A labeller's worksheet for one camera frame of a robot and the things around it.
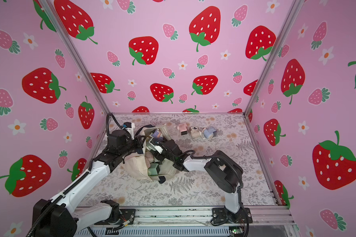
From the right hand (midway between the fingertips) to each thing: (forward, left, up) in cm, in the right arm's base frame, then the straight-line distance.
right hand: (151, 148), depth 85 cm
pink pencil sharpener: (+25, -16, -9) cm, 31 cm away
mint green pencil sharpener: (-10, -3, -7) cm, 12 cm away
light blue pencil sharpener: (+22, -36, -9) cm, 43 cm away
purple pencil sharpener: (+9, -2, +1) cm, 10 cm away
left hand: (+3, +1, +8) cm, 9 cm away
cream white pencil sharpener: (+21, -25, -10) cm, 35 cm away
